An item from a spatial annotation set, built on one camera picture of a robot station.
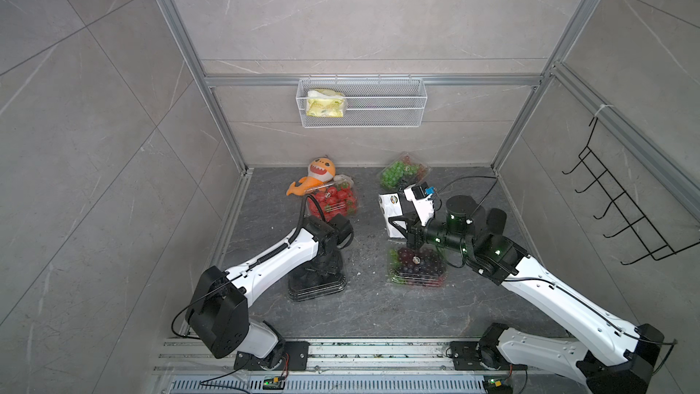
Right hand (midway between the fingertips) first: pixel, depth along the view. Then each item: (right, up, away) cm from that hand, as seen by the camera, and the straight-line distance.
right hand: (393, 219), depth 67 cm
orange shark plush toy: (-24, +15, +41) cm, 50 cm away
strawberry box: (-17, +4, +36) cm, 40 cm away
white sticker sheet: (-1, +3, -2) cm, 4 cm away
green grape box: (+9, +15, +41) cm, 45 cm away
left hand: (-19, -15, +14) cm, 28 cm away
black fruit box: (-21, -20, +16) cm, 34 cm away
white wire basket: (-3, +40, +34) cm, 53 cm away
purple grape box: (+11, -17, +16) cm, 26 cm away
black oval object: (+44, -4, +35) cm, 56 cm away
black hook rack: (+57, -5, -9) cm, 58 cm away
